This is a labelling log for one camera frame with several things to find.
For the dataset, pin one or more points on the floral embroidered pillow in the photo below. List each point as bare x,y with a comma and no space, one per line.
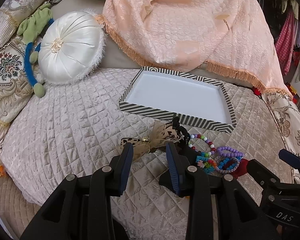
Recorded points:
15,90

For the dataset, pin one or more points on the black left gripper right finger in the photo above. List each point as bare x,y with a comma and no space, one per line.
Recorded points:
218,206

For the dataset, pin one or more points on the beige bolster pillow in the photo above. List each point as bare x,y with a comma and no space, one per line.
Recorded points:
12,13

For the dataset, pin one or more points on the red hair bow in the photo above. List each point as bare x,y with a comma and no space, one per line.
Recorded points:
241,170

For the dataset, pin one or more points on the striped black white tray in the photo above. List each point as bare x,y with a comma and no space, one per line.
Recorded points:
165,94

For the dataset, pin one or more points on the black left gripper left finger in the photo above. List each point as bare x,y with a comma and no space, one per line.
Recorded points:
80,207

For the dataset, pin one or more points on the white round satin cushion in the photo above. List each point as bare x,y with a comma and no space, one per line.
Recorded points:
72,48

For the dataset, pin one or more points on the green blue plush toy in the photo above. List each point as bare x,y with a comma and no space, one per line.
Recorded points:
30,29

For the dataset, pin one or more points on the quilted beige bedspread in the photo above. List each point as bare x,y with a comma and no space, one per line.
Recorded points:
76,129

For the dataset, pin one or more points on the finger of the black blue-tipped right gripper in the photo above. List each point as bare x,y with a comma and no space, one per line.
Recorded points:
291,159

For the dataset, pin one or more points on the peach fringed blanket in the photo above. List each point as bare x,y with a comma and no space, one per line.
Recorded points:
231,37

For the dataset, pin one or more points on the pink dotted hanging garment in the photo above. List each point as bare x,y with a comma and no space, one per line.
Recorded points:
285,43

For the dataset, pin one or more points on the beige patterned hair bow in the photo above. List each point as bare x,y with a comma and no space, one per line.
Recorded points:
159,136

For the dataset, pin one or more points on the black scrunchie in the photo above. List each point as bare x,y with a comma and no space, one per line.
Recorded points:
182,132

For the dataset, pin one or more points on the floral beige side pillow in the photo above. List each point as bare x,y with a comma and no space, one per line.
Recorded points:
287,118

